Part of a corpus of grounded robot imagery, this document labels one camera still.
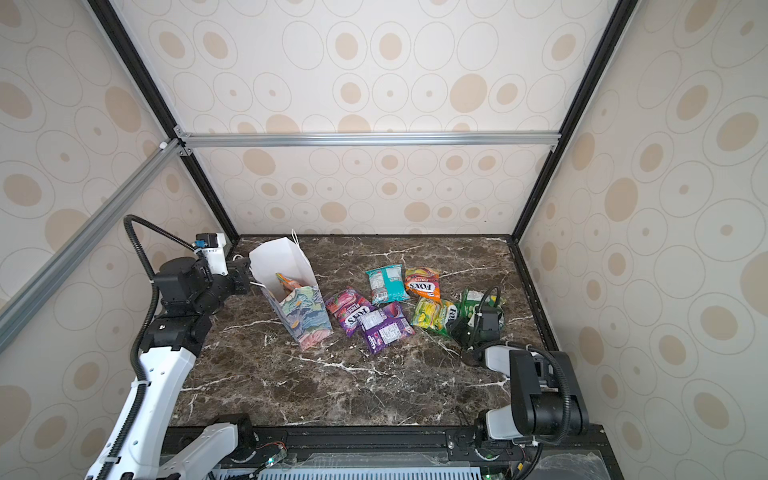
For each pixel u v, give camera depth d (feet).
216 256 2.02
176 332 1.59
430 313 3.10
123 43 2.34
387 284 3.36
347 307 3.16
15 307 1.68
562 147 3.02
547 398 1.48
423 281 3.29
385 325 3.02
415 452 2.40
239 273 2.01
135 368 1.45
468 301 3.19
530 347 1.67
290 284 2.91
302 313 2.62
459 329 2.73
